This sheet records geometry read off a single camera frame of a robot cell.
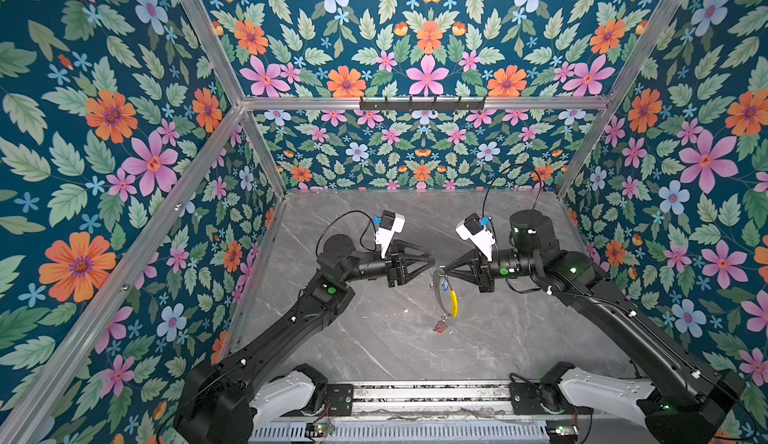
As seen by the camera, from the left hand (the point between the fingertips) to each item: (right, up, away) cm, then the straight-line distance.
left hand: (433, 258), depth 59 cm
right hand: (+4, -2, +4) cm, 6 cm away
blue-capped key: (+3, -7, +5) cm, 9 cm away
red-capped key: (+3, -19, +14) cm, 24 cm away
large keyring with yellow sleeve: (+4, -8, +3) cm, 10 cm away
